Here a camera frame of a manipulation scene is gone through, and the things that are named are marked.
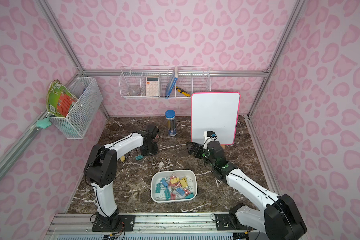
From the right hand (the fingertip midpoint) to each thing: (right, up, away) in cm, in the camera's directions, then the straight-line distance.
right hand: (190, 144), depth 80 cm
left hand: (-24, -5, +17) cm, 29 cm away
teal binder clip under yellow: (-32, -10, +16) cm, 37 cm away
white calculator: (-24, +35, +15) cm, 45 cm away
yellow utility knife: (-4, +32, +18) cm, 37 cm away
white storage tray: (-10, -23, +3) cm, 25 cm away
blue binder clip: (-15, -22, +4) cm, 27 cm away
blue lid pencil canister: (-13, +17, +16) cm, 26 cm away
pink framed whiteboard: (+15, +18, +7) cm, 24 cm away
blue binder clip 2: (-6, -25, +1) cm, 26 cm away
